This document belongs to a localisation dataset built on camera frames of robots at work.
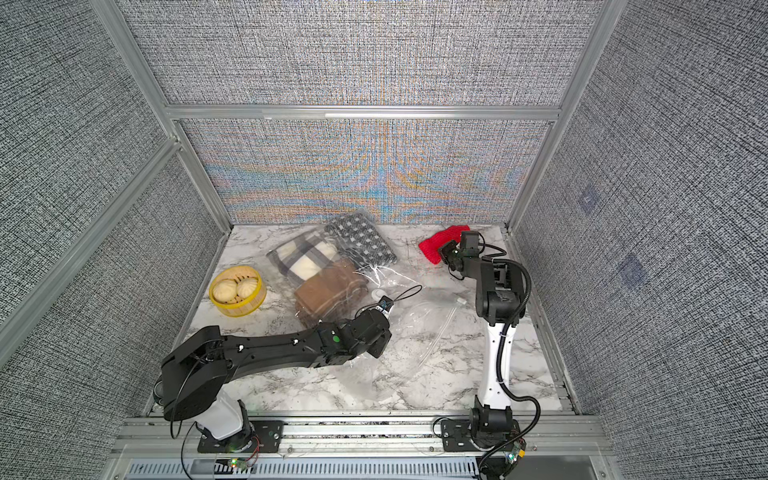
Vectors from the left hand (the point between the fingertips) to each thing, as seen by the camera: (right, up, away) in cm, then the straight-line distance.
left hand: (390, 330), depth 83 cm
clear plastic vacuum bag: (+14, -3, +10) cm, 17 cm away
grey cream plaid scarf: (-28, +20, +18) cm, 39 cm away
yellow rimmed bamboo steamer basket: (-46, +4, +10) cm, 48 cm away
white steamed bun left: (-52, +10, +12) cm, 54 cm away
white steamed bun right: (-45, +10, +12) cm, 48 cm away
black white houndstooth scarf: (-11, +28, +27) cm, 40 cm away
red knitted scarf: (+16, +24, +27) cm, 39 cm away
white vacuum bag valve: (-4, +8, +12) cm, 15 cm away
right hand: (+19, +27, +29) cm, 44 cm away
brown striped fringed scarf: (-16, +10, +12) cm, 22 cm away
